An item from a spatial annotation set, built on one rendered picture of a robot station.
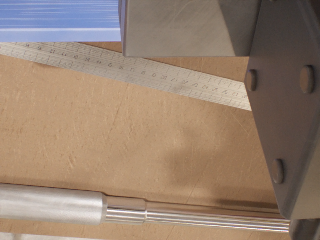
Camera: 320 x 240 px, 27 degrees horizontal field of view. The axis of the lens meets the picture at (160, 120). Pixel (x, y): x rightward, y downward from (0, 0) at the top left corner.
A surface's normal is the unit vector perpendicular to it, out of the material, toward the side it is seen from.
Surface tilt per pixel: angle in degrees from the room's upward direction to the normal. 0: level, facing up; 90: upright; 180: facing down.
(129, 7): 0
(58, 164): 0
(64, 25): 90
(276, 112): 90
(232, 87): 0
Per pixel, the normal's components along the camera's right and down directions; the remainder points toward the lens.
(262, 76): -0.99, 0.02
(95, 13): 0.08, -0.69
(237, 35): 0.11, 0.72
